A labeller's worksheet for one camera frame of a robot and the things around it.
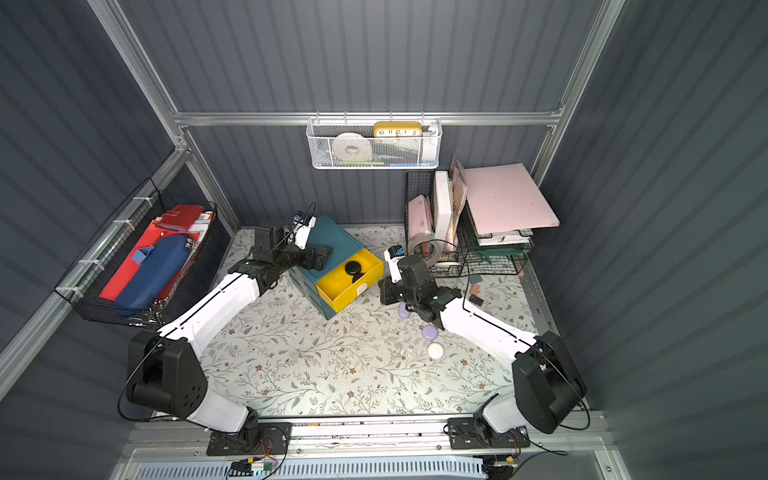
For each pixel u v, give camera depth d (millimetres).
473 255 985
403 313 940
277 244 670
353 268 867
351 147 833
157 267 690
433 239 993
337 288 842
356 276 859
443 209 903
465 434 721
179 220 790
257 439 716
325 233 889
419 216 1055
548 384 435
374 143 882
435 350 874
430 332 911
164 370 430
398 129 869
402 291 704
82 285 607
